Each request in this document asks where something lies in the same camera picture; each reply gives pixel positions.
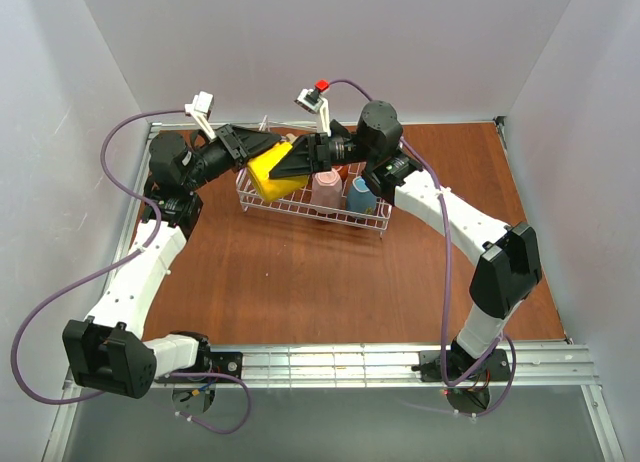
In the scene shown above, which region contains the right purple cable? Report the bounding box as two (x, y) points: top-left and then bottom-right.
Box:
(327, 79), (516, 418)

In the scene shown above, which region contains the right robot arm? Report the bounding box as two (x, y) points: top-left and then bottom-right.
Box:
(269, 100), (542, 380)

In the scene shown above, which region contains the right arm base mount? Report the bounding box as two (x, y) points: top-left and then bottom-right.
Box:
(412, 349), (516, 413)

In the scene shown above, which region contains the white wire dish rack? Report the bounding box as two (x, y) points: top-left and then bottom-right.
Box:
(235, 163), (392, 237)

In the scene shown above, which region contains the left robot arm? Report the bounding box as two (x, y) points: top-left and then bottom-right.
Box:
(62, 124), (281, 399)

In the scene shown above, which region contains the dark brown glazed mug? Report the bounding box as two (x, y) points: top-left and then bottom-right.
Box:
(332, 165), (349, 181)

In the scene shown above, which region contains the white mug pink handle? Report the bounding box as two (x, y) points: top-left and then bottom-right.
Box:
(310, 169), (343, 215)

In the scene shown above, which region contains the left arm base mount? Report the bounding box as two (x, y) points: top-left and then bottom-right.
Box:
(155, 351), (244, 415)

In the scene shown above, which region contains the aluminium front rail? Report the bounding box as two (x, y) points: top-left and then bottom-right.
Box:
(64, 344), (599, 389)

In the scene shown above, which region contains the yellow enamel mug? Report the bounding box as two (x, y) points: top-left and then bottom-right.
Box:
(246, 141), (311, 205)

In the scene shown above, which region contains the blue floral mug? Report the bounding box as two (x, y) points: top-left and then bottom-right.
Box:
(345, 176), (377, 215)

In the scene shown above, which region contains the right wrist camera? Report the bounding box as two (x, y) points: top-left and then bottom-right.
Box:
(295, 79), (331, 135)

